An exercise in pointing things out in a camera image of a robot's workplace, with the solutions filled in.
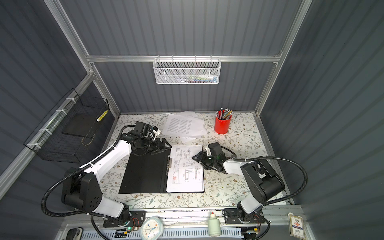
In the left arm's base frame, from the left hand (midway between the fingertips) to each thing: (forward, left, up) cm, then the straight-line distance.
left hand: (166, 148), depth 84 cm
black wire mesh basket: (+2, +48, +14) cm, 50 cm away
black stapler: (-36, +41, -12) cm, 56 cm away
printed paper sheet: (+40, -13, -13) cm, 45 cm away
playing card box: (-39, -62, -11) cm, 74 cm away
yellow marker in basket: (+14, +34, +13) cm, 40 cm away
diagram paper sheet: (-11, -10, -12) cm, 19 cm away
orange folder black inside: (-9, +13, -14) cm, 21 cm away
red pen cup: (+23, -38, -11) cm, 45 cm away
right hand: (-4, -17, -10) cm, 20 cm away
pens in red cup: (+25, -38, 0) cm, 46 cm away
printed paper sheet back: (+28, -11, -13) cm, 33 cm away
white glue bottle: (-37, -23, -6) cm, 44 cm away
